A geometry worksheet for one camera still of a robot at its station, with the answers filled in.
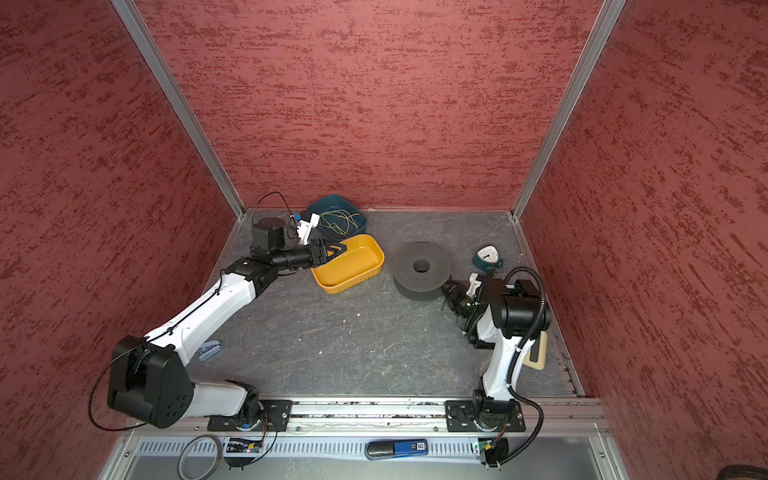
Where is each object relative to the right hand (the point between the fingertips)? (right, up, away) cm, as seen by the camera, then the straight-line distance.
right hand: (438, 287), depth 97 cm
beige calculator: (+26, -19, -15) cm, 36 cm away
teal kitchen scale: (+18, +9, +6) cm, 21 cm away
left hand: (-29, +12, -19) cm, 36 cm away
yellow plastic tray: (-26, +8, +7) cm, 28 cm away
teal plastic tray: (-39, +31, +20) cm, 53 cm away
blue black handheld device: (-14, -32, -30) cm, 46 cm away
